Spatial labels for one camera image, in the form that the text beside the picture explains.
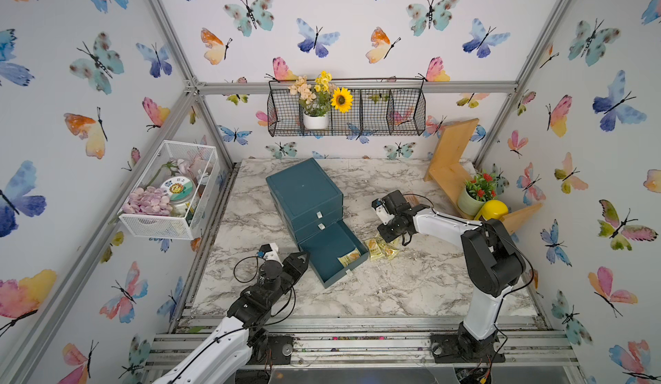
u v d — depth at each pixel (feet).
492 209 2.73
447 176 3.53
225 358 1.87
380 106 3.15
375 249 3.03
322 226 2.84
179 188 2.16
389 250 2.98
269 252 2.47
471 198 2.90
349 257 2.98
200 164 2.59
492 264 1.62
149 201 1.95
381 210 2.90
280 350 2.41
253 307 2.03
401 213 2.41
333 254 3.02
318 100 2.85
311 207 2.54
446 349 2.42
